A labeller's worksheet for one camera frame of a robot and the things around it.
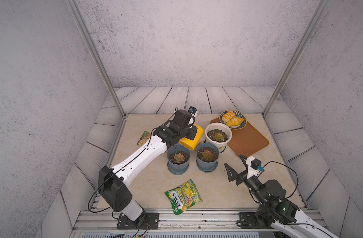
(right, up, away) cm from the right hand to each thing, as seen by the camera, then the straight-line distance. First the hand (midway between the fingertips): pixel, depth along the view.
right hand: (234, 160), depth 68 cm
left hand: (-17, +15, +9) cm, 24 cm away
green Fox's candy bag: (-23, -21, +11) cm, 33 cm away
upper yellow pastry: (+10, +23, +45) cm, 52 cm away
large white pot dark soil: (-1, +10, +27) cm, 29 cm away
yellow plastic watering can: (-19, +6, +8) cm, 21 cm away
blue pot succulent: (-26, -3, +18) cm, 32 cm away
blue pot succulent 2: (-10, -2, +18) cm, 21 cm away
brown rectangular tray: (+20, +5, +38) cm, 43 cm away
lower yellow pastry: (+14, +19, +42) cm, 48 cm away
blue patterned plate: (+19, +24, +50) cm, 59 cm away
